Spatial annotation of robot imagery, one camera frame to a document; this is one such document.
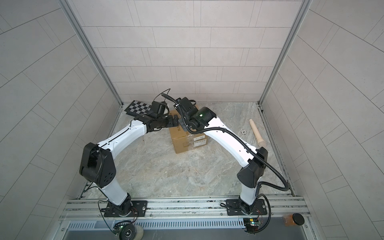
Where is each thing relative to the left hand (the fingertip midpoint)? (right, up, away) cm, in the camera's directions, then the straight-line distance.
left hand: (177, 119), depth 88 cm
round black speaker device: (-14, -43, -31) cm, 54 cm away
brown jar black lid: (+52, -41, -26) cm, 71 cm away
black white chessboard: (-33, +7, +21) cm, 40 cm away
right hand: (+6, 0, -12) cm, 14 cm away
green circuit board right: (+38, -48, -20) cm, 64 cm away
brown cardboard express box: (+5, -11, -9) cm, 15 cm away
